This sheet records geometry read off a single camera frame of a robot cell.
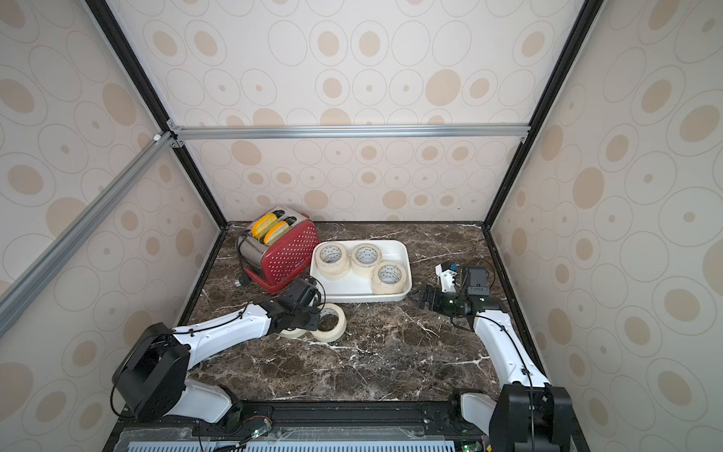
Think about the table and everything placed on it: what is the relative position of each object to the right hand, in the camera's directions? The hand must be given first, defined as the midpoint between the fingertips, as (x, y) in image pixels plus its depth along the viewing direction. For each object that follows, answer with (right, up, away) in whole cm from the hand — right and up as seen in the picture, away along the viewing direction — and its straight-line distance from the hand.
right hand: (420, 300), depth 83 cm
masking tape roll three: (-27, -11, +1) cm, 30 cm away
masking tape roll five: (-38, -11, +5) cm, 40 cm away
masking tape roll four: (-8, +5, +18) cm, 20 cm away
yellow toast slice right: (-45, +21, +7) cm, 50 cm away
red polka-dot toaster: (-44, +15, +8) cm, 47 cm away
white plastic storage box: (-21, +1, +21) cm, 29 cm away
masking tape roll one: (-29, +11, +23) cm, 39 cm away
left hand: (-29, -6, +4) cm, 30 cm away
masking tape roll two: (-17, +12, +23) cm, 31 cm away
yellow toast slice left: (-50, +23, +9) cm, 56 cm away
